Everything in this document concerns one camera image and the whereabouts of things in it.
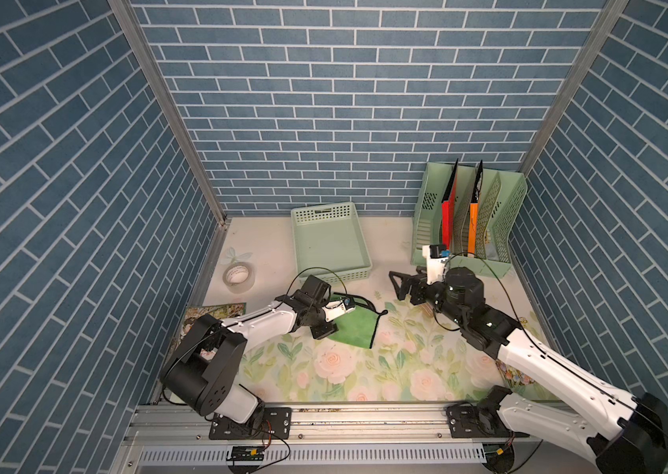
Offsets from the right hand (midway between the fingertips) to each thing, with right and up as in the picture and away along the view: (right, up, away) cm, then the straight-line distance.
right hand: (405, 272), depth 75 cm
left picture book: (-64, -15, +17) cm, 68 cm away
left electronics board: (-40, -44, -3) cm, 60 cm away
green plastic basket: (-22, +7, +36) cm, 43 cm away
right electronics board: (+22, -44, -5) cm, 50 cm away
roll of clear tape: (-53, -5, +26) cm, 59 cm away
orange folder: (+24, +12, +14) cm, 30 cm away
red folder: (+15, +18, +11) cm, 26 cm away
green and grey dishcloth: (-12, -18, +13) cm, 26 cm away
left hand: (-18, -16, +15) cm, 28 cm away
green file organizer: (+42, +23, +33) cm, 59 cm away
